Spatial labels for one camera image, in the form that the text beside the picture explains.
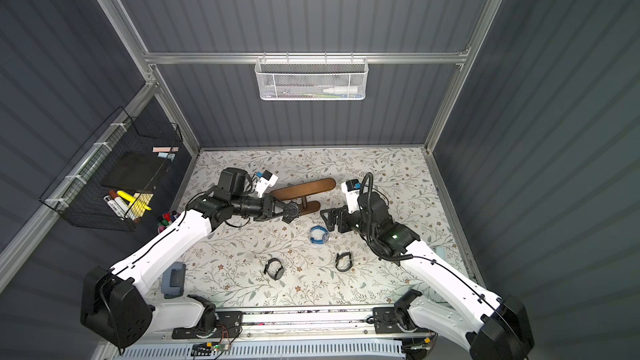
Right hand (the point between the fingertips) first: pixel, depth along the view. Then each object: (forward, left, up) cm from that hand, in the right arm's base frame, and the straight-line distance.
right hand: (332, 212), depth 75 cm
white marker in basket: (-4, +59, +9) cm, 60 cm away
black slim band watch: (-6, -2, -20) cm, 21 cm away
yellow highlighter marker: (-1, +57, +8) cm, 57 cm away
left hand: (-2, +12, +3) cm, 13 cm away
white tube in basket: (+45, -4, +14) cm, 47 cm away
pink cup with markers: (+1, +56, -7) cm, 56 cm away
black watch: (-11, +20, -20) cm, 30 cm away
